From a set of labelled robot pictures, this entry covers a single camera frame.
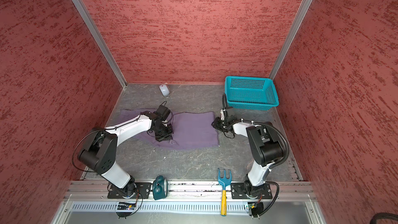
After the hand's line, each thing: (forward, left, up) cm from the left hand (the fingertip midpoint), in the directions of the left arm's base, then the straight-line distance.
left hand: (172, 140), depth 88 cm
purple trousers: (+8, -10, -1) cm, 13 cm away
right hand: (+11, -24, -2) cm, 26 cm away
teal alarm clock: (-25, +1, +4) cm, 25 cm away
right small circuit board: (-31, -43, -5) cm, 54 cm away
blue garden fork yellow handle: (-21, -28, -1) cm, 35 cm away
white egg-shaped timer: (+36, +10, +4) cm, 38 cm away
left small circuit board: (-31, +19, -6) cm, 37 cm away
